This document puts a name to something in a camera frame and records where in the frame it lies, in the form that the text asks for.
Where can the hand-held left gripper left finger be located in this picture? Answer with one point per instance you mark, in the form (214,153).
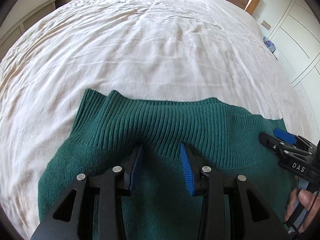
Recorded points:
(136,165)

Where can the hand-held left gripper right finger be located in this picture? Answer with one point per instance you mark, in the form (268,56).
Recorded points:
(187,170)

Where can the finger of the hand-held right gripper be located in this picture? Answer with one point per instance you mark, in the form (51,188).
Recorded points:
(285,135)
(270,141)

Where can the green beaded sweater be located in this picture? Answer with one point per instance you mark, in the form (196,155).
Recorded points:
(160,127)

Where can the person's right hand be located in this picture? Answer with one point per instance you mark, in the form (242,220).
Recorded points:
(307,198)

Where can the white wardrobe doors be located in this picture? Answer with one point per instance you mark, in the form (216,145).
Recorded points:
(295,30)

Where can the bed with white sheet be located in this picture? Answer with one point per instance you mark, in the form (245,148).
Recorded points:
(125,55)

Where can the white pillow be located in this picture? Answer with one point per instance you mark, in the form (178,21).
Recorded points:
(220,3)

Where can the beige louvred window cabinet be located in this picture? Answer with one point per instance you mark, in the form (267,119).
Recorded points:
(32,22)

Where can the beige wall switch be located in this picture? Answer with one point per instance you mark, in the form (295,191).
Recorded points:
(266,24)

